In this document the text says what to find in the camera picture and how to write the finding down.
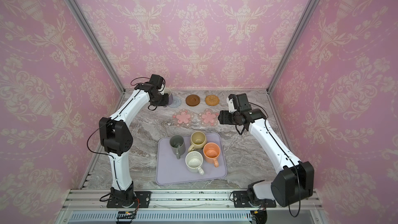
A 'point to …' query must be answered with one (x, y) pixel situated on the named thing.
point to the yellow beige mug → (198, 139)
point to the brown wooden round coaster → (193, 100)
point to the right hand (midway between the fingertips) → (225, 116)
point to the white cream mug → (194, 160)
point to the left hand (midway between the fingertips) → (166, 102)
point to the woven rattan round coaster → (212, 100)
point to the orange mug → (211, 151)
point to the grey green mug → (178, 144)
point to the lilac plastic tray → (169, 169)
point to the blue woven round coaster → (176, 102)
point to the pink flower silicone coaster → (208, 118)
